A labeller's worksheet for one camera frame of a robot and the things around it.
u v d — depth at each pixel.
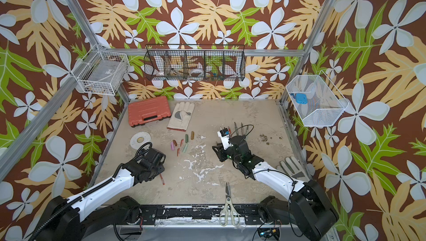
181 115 1.11
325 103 0.79
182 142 0.99
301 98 0.86
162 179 0.86
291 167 0.88
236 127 1.05
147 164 0.65
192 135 1.01
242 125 1.07
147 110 1.08
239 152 0.64
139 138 1.00
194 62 0.97
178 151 0.96
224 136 0.72
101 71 0.86
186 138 1.00
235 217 0.74
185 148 0.96
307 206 0.41
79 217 0.41
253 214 0.74
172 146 0.96
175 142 0.99
